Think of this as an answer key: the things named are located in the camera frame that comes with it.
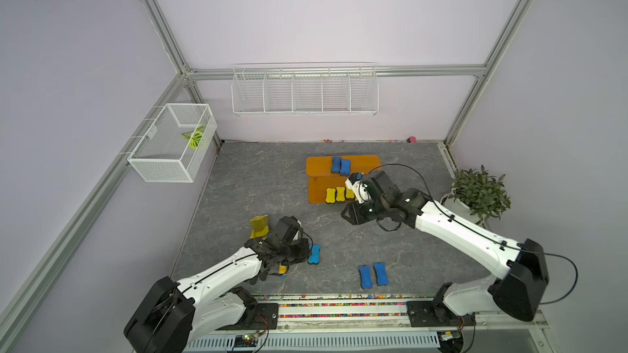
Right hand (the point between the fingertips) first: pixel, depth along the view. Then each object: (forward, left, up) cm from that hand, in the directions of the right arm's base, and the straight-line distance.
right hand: (345, 212), depth 77 cm
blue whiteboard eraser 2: (+21, +2, -1) cm, 21 cm away
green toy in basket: (+22, +50, +13) cm, 56 cm away
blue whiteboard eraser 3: (+20, -1, -2) cm, 20 cm away
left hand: (-9, +11, -13) cm, 19 cm away
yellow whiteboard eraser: (+16, +4, -15) cm, 22 cm away
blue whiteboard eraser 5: (-14, -12, -16) cm, 24 cm away
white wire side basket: (+22, +58, +8) cm, 63 cm away
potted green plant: (+4, -42, +3) cm, 43 cm away
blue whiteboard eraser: (-9, +10, -14) cm, 19 cm away
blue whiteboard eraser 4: (-15, -7, -16) cm, 23 cm away
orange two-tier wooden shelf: (+27, +8, -18) cm, 33 cm away
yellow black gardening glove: (+2, +31, -15) cm, 35 cm away
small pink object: (+51, -39, -18) cm, 66 cm away
